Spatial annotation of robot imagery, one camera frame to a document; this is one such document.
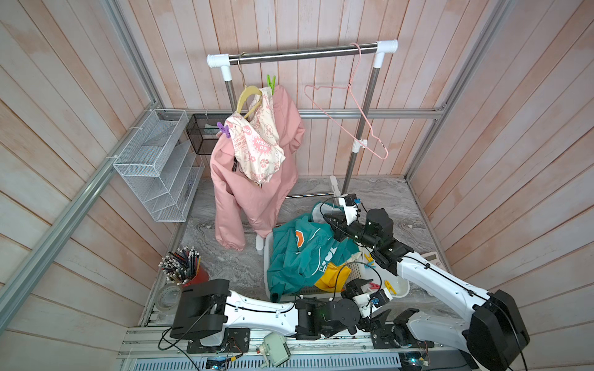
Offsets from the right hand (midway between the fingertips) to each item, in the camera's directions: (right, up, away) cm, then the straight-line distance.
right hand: (324, 215), depth 77 cm
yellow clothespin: (+25, -27, +6) cm, 38 cm away
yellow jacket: (+4, -23, +4) cm, 24 cm away
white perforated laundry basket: (+12, -20, +3) cm, 23 cm away
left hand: (+13, -23, -13) cm, 29 cm away
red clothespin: (+20, -27, +6) cm, 34 cm away
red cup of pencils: (-48, -18, 0) cm, 52 cm away
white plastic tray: (+13, -15, -18) cm, 27 cm away
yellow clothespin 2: (+10, -10, -16) cm, 22 cm away
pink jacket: (-28, +6, -10) cm, 30 cm away
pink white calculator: (+45, -17, +11) cm, 49 cm away
